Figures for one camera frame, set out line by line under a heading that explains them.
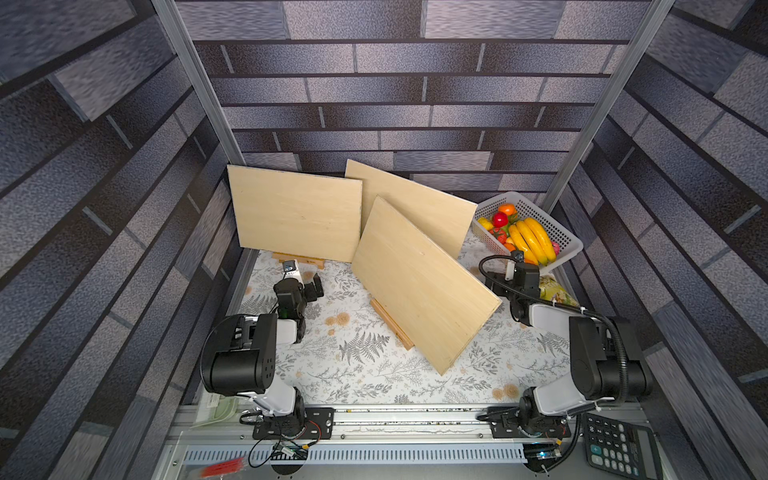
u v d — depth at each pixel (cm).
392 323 86
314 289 87
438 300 74
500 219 106
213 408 76
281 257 103
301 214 95
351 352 86
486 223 109
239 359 46
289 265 81
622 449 69
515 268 77
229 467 69
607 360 45
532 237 102
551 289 94
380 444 72
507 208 110
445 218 86
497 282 72
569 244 103
